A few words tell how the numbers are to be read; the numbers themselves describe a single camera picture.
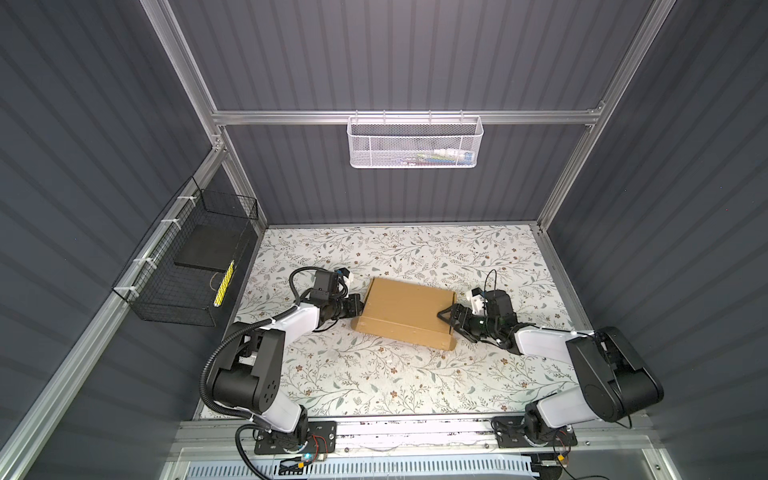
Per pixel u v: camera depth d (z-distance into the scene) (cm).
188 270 73
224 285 71
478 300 85
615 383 45
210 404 43
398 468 77
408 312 88
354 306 83
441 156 92
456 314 82
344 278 85
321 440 72
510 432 74
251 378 45
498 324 72
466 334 82
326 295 74
